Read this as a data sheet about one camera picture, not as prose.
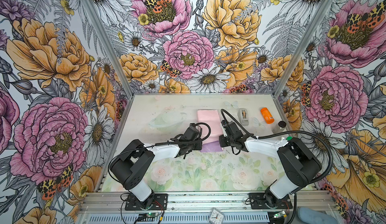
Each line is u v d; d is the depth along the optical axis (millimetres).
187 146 713
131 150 476
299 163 458
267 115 1039
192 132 717
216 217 689
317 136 829
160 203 734
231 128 730
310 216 684
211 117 1048
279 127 922
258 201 732
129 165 462
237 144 687
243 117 1041
